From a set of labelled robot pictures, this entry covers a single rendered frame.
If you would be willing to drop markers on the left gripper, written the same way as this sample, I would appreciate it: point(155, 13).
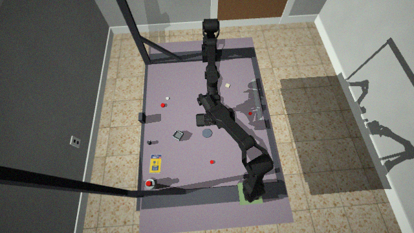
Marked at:
point(214, 93)

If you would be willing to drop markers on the light grey flat bar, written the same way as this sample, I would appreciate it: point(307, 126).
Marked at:
point(256, 100)

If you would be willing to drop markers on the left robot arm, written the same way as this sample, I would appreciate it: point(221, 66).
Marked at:
point(210, 26)

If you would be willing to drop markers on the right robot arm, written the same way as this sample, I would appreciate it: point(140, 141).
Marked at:
point(220, 115)

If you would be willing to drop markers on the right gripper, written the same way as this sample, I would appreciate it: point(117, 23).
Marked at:
point(201, 119)

